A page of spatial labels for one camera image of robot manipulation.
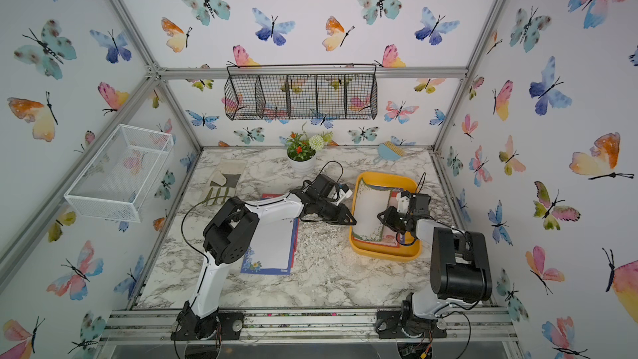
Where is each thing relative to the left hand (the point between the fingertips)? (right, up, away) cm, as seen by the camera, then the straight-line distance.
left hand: (357, 222), depth 88 cm
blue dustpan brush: (+19, +27, +31) cm, 46 cm away
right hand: (+10, +2, +5) cm, 12 cm away
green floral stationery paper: (+6, +6, +11) cm, 14 cm away
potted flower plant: (-21, +26, +12) cm, 36 cm away
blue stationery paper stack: (+12, -5, +2) cm, 13 cm away
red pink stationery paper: (-34, +8, +16) cm, 39 cm away
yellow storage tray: (+18, -9, -2) cm, 21 cm away
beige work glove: (-55, +13, +19) cm, 59 cm away
